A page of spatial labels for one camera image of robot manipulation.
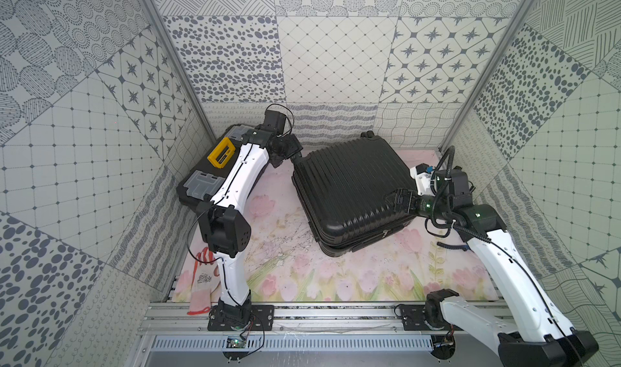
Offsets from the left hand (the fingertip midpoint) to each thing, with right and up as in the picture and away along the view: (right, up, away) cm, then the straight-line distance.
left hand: (304, 150), depth 85 cm
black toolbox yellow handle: (-36, -9, +2) cm, 37 cm away
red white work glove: (-33, -43, -5) cm, 55 cm away
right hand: (+29, -17, -13) cm, 36 cm away
